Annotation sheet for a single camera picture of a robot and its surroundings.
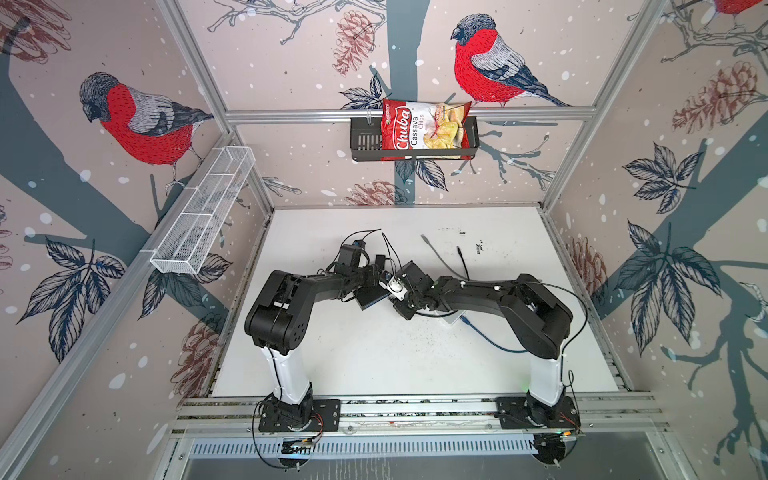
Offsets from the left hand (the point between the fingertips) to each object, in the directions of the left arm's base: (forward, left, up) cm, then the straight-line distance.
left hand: (376, 273), depth 98 cm
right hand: (-11, -6, -3) cm, 13 cm away
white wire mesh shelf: (-10, +45, +28) cm, 54 cm away
